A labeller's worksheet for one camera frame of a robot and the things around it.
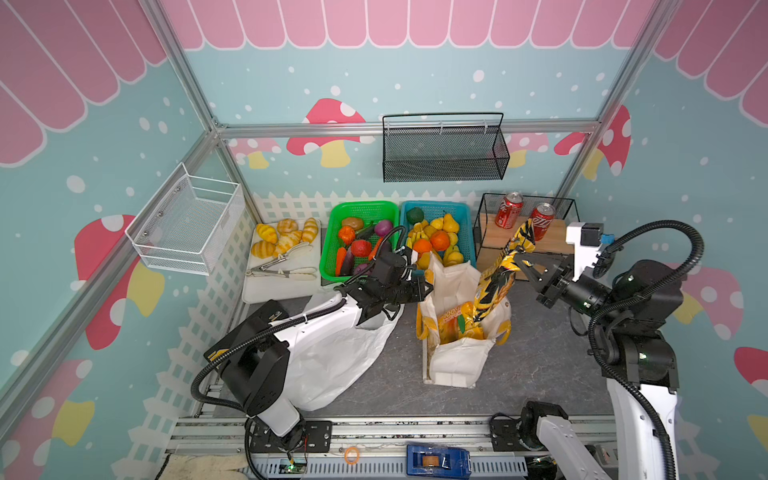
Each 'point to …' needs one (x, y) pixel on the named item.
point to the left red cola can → (508, 210)
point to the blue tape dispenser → (438, 461)
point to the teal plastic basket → (460, 211)
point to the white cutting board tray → (265, 289)
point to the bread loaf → (268, 233)
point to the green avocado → (414, 215)
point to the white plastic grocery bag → (325, 368)
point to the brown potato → (353, 222)
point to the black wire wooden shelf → (492, 241)
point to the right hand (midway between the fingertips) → (516, 259)
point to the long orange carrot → (341, 255)
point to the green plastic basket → (352, 234)
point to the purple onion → (383, 228)
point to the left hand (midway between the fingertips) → (433, 293)
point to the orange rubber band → (351, 455)
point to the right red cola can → (542, 216)
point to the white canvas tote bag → (457, 363)
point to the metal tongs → (301, 273)
